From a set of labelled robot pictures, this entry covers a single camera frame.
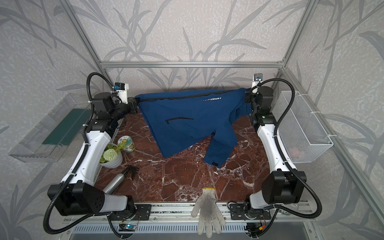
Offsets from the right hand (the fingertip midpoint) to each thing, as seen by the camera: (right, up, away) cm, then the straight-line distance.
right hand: (256, 80), depth 74 cm
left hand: (-58, -7, -1) cm, 59 cm away
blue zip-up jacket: (-42, -20, +14) cm, 49 cm away
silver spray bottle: (-75, -54, +6) cm, 93 cm away
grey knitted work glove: (-23, -66, -1) cm, 70 cm away
